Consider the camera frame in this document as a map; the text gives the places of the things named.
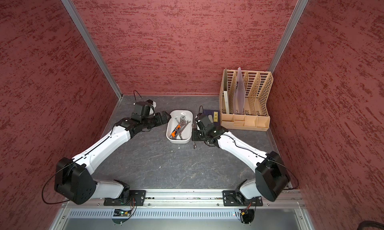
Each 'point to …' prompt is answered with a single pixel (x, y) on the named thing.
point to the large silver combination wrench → (188, 122)
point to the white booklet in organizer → (226, 104)
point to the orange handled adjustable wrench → (174, 131)
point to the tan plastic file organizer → (258, 86)
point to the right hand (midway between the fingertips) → (193, 137)
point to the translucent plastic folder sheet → (240, 94)
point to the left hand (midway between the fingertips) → (164, 121)
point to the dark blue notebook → (215, 114)
